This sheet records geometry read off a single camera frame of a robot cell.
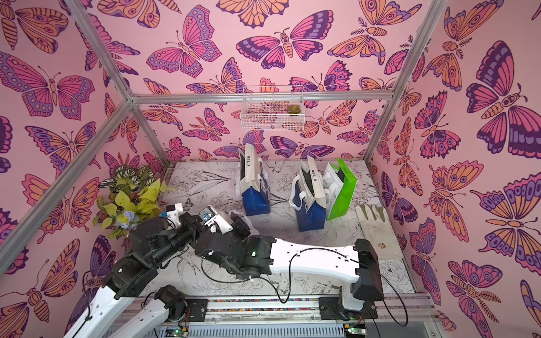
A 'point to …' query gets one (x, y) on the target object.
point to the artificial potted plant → (134, 196)
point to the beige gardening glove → (378, 228)
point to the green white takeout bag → (339, 187)
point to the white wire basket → (273, 108)
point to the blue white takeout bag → (308, 198)
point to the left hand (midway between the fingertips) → (217, 213)
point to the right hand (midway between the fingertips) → (226, 218)
